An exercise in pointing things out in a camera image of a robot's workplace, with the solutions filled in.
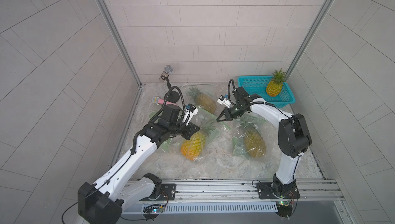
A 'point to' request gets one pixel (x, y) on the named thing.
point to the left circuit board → (152, 210)
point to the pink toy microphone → (157, 100)
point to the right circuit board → (285, 208)
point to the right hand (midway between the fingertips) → (218, 118)
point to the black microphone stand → (173, 96)
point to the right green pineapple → (254, 143)
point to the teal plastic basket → (257, 85)
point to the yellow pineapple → (193, 148)
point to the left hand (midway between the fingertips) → (201, 128)
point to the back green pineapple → (202, 100)
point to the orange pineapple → (274, 86)
